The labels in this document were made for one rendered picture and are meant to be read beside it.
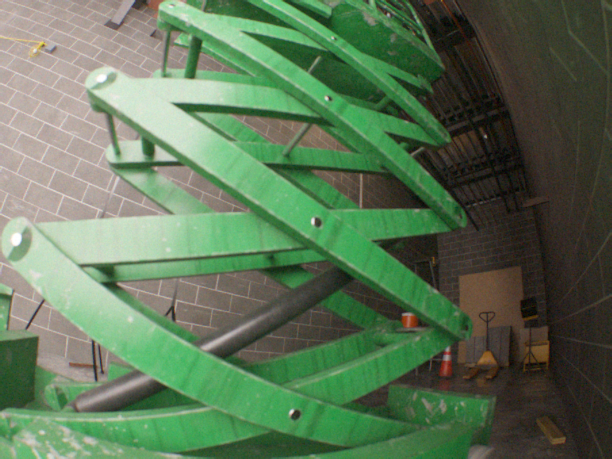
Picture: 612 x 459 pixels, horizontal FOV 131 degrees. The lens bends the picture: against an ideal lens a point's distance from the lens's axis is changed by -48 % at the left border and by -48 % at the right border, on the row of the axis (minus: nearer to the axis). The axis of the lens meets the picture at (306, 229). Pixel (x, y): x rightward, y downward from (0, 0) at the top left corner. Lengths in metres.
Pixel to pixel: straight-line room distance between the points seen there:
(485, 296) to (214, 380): 7.45
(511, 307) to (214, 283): 6.78
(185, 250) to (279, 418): 0.42
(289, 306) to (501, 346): 5.78
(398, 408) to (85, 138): 3.38
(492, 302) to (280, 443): 6.95
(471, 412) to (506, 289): 6.55
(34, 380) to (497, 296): 7.94
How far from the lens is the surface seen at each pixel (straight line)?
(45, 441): 0.53
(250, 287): 3.15
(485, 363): 5.82
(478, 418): 1.24
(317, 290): 0.84
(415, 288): 0.84
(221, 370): 0.56
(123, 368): 1.13
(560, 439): 2.00
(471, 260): 7.99
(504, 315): 7.60
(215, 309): 2.95
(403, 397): 1.47
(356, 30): 1.62
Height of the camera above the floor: 0.73
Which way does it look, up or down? 22 degrees up
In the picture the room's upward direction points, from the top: 7 degrees clockwise
